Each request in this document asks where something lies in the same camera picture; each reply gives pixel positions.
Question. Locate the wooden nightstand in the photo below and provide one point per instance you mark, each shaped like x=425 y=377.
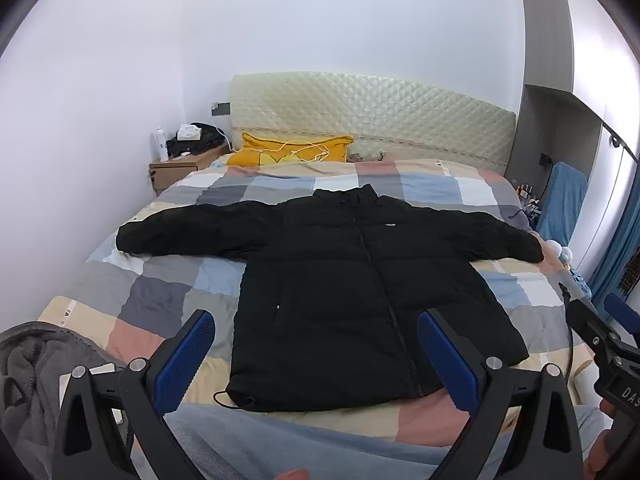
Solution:
x=170 y=172

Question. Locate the patchwork checked bed blanket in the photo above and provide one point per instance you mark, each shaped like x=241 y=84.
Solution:
x=165 y=305

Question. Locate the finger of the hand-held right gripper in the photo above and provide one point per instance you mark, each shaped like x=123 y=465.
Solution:
x=620 y=307
x=582 y=320

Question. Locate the black bag with tissue box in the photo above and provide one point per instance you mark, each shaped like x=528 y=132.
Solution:
x=205 y=140

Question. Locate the person's right hand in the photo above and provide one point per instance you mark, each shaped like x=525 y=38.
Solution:
x=597 y=455

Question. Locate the blue towel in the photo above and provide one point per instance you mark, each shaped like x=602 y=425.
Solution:
x=565 y=200

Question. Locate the blue knitted cloth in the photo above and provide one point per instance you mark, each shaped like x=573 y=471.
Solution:
x=580 y=282

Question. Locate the person's left hand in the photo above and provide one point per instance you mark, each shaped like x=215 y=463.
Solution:
x=294 y=475

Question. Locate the black puffer jacket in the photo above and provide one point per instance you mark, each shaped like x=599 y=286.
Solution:
x=325 y=270

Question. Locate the black wall socket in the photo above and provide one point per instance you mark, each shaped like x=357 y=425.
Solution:
x=546 y=160

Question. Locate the floral pillow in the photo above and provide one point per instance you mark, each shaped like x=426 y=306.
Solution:
x=367 y=156

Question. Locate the grey fleece cloth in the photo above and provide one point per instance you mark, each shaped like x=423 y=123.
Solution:
x=35 y=365

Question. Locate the white tissue box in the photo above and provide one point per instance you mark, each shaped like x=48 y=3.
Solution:
x=187 y=132

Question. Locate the white spray bottle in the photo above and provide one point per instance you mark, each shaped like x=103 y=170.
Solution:
x=160 y=147

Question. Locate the blue curtain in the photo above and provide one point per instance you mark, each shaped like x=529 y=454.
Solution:
x=625 y=240

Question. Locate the grey wardrobe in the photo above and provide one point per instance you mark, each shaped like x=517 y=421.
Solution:
x=535 y=135

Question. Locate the group of cosmetic bottles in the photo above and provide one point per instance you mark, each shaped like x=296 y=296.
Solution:
x=529 y=195

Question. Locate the cream quilted headboard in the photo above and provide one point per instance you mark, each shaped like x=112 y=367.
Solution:
x=375 y=110

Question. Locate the black curtain rail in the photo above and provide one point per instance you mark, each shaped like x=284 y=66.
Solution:
x=614 y=136

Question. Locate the grey wall socket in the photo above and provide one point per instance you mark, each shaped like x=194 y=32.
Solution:
x=221 y=109

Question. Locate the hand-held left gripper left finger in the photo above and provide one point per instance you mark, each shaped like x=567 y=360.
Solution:
x=185 y=355

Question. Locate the yellow pillow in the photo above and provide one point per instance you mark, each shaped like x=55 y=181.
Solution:
x=250 y=152

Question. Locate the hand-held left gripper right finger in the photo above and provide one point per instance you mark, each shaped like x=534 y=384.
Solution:
x=447 y=360

